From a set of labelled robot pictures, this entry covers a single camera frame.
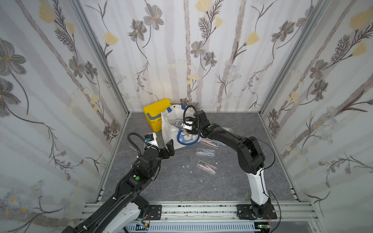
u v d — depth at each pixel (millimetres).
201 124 748
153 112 1012
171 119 982
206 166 904
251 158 546
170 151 674
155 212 735
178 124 820
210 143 1010
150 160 530
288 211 765
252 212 661
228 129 1084
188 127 834
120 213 571
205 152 959
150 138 615
